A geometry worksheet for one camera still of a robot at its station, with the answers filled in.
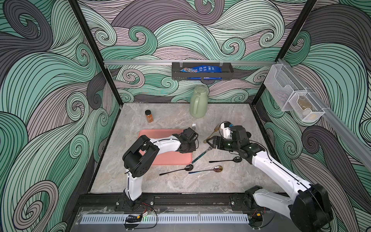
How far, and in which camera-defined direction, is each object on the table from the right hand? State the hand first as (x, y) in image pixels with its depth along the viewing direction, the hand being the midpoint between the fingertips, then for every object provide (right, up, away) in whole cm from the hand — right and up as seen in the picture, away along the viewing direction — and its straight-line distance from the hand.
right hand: (213, 141), depth 81 cm
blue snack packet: (-4, +45, +12) cm, 47 cm away
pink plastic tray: (-24, -13, +9) cm, 29 cm away
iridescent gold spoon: (+3, -17, +3) cm, 17 cm away
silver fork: (-9, +7, +23) cm, 26 cm away
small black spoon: (+15, -12, +5) cm, 20 cm away
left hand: (-9, -6, +11) cm, 16 cm away
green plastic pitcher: (-7, +23, +14) cm, 28 cm away
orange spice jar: (-42, +14, +22) cm, 49 cm away
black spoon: (-14, -16, +3) cm, 21 cm away
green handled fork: (+1, -7, +12) cm, 14 cm away
